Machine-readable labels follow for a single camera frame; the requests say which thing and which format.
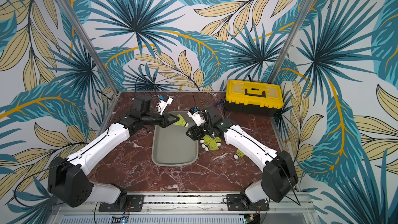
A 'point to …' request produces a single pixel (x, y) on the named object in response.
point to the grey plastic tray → (170, 145)
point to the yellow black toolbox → (253, 97)
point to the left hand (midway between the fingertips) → (178, 120)
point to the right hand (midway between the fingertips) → (193, 129)
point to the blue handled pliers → (223, 104)
